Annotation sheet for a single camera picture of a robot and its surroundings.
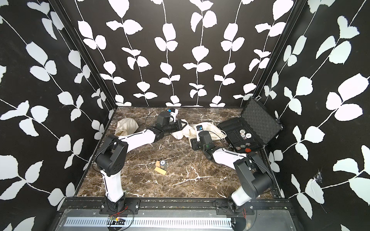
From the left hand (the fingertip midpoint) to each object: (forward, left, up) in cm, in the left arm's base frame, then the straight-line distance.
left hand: (189, 121), depth 89 cm
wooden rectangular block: (-24, +18, -17) cm, 35 cm away
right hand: (-6, -2, -9) cm, 11 cm away
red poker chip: (-13, -39, -17) cm, 45 cm away
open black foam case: (+1, -48, -9) cm, 49 cm away
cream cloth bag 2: (-4, +3, -6) cm, 8 cm away
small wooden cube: (-21, +20, -14) cm, 32 cm away
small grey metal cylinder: (-23, +16, -12) cm, 30 cm away
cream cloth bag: (-2, +39, -1) cm, 39 cm away
